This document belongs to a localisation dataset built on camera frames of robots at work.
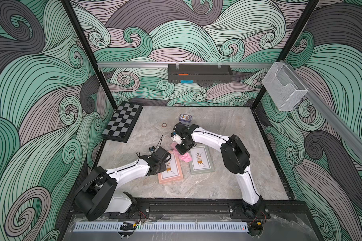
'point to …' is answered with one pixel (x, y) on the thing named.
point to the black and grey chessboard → (122, 122)
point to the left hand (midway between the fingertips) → (161, 165)
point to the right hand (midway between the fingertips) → (183, 151)
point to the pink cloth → (186, 157)
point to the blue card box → (185, 117)
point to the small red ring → (164, 124)
